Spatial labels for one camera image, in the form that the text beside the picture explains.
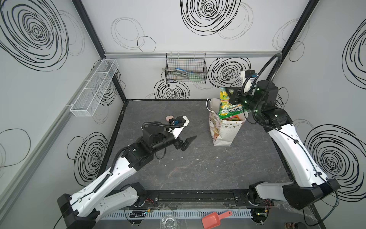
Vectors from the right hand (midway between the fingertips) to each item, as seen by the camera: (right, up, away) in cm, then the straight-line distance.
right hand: (228, 88), depth 64 cm
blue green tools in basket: (-16, +11, +22) cm, 29 cm away
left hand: (-18, -18, -1) cm, 25 cm away
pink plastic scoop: (-6, -63, +3) cm, 63 cm away
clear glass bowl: (-28, -65, +5) cm, 71 cm away
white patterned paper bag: (+3, -22, +18) cm, 29 cm away
